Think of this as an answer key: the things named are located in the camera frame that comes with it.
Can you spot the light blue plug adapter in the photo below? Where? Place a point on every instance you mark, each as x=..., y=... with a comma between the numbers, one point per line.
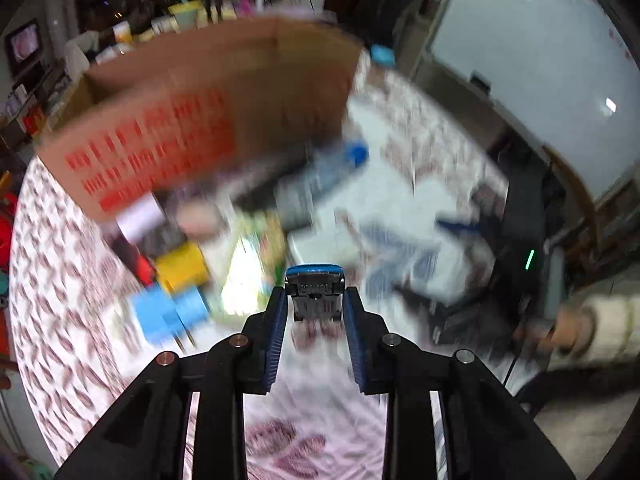
x=167, y=312

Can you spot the blue tissue pack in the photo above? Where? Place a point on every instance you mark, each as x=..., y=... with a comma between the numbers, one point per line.
x=410, y=260

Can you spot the person's right hand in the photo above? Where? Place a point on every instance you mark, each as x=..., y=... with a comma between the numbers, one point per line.
x=572, y=332

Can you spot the television screen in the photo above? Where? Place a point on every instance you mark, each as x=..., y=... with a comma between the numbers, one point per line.
x=24, y=46

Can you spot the printed cardboard box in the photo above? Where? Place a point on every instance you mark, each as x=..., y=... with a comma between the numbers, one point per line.
x=200, y=110

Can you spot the whiteboard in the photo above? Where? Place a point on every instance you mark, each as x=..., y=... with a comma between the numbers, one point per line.
x=540, y=70

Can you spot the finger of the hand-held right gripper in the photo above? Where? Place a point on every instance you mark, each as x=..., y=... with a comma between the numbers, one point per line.
x=462, y=226
x=445, y=312

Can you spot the yellow small box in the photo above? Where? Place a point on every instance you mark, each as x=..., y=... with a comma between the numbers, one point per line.
x=182, y=267

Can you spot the jar with blue lid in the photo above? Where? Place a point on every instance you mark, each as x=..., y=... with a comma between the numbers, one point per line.
x=382, y=56

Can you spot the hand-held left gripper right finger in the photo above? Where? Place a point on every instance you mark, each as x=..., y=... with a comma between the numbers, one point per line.
x=354, y=345

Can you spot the small black blue device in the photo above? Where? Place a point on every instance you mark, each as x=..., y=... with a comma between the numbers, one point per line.
x=315, y=290

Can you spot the blue-capped glue tube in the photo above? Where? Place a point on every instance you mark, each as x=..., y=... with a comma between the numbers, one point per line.
x=325, y=175

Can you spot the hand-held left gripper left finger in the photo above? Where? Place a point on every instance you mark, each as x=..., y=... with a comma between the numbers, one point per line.
x=277, y=340

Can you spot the white paper roll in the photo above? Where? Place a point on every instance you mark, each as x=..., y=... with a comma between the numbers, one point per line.
x=142, y=217

